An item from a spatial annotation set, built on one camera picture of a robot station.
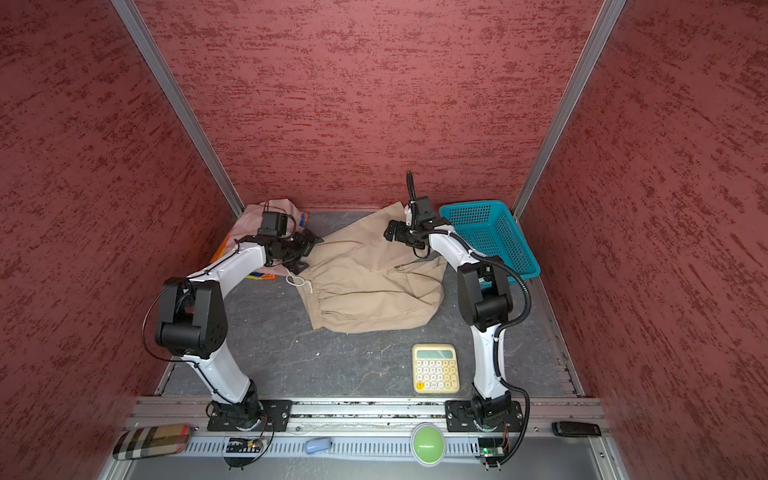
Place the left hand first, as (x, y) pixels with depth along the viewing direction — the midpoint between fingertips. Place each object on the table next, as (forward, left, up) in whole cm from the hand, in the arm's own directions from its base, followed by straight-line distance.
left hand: (319, 253), depth 94 cm
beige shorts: (-5, -12, -9) cm, 16 cm away
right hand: (+6, -24, 0) cm, 25 cm away
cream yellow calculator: (-33, -36, -8) cm, 49 cm away
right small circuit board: (-50, -49, -11) cm, 71 cm away
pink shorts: (+16, +29, -3) cm, 33 cm away
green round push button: (-50, -33, -9) cm, 60 cm away
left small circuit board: (-51, +14, -14) cm, 55 cm away
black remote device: (-46, -71, -12) cm, 85 cm away
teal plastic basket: (+22, -63, -11) cm, 68 cm away
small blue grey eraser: (-50, -6, -10) cm, 51 cm away
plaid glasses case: (-50, +32, -8) cm, 60 cm away
